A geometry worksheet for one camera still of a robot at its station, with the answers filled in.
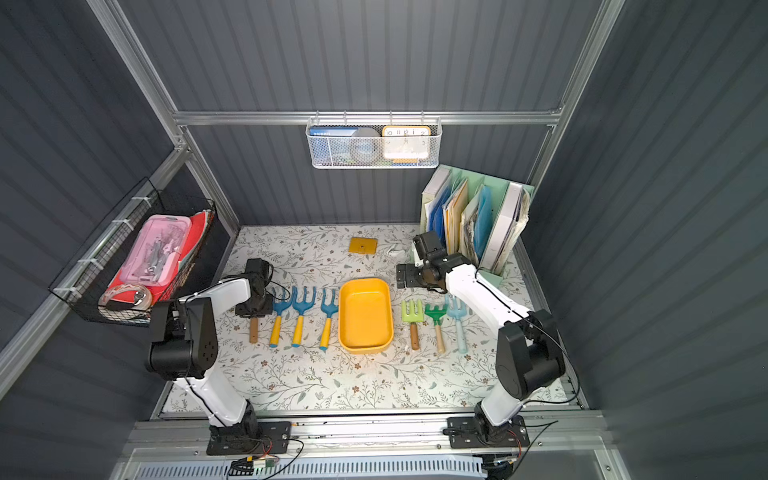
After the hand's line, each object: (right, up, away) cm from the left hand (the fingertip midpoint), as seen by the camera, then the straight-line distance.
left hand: (250, 311), depth 95 cm
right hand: (+54, +12, -7) cm, 55 cm away
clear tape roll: (-17, +10, -29) cm, 35 cm away
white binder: (+81, +29, -8) cm, 86 cm away
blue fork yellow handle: (+25, 0, +1) cm, 25 cm away
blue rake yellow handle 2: (+8, +3, +4) cm, 9 cm away
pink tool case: (-12, +18, -23) cm, 32 cm away
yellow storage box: (+37, -1, -1) cm, 37 cm away
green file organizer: (+63, +33, -2) cm, 72 cm away
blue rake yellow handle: (+17, -5, -3) cm, 18 cm away
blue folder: (+74, +29, -3) cm, 80 cm away
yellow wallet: (+35, +21, +20) cm, 46 cm away
